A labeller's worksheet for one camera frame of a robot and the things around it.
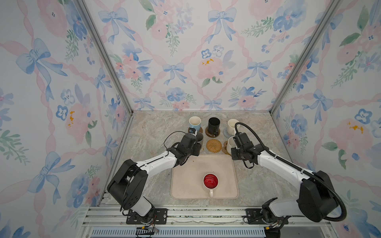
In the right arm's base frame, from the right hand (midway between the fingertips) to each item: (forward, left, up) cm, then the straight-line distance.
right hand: (235, 151), depth 88 cm
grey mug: (+10, +21, +1) cm, 23 cm away
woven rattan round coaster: (+9, +11, -8) cm, 16 cm away
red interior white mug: (-16, +15, -6) cm, 23 cm away
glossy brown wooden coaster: (+19, +15, -7) cm, 26 cm away
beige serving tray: (-15, +29, -7) cm, 33 cm away
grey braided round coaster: (+20, +2, -7) cm, 21 cm away
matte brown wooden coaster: (+20, +20, -5) cm, 29 cm away
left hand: (+3, +22, +3) cm, 22 cm away
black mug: (+20, +12, +1) cm, 23 cm away
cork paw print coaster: (+6, +4, -6) cm, 10 cm away
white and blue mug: (+22, +24, +1) cm, 33 cm away
